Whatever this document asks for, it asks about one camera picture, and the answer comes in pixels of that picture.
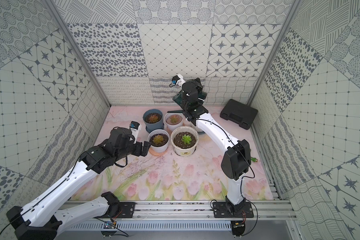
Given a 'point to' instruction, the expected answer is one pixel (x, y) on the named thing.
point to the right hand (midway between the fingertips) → (201, 80)
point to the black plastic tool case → (239, 113)
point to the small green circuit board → (108, 224)
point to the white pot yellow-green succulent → (160, 140)
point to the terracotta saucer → (157, 154)
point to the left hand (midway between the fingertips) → (142, 138)
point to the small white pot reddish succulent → (173, 120)
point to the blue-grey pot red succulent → (153, 119)
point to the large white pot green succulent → (184, 140)
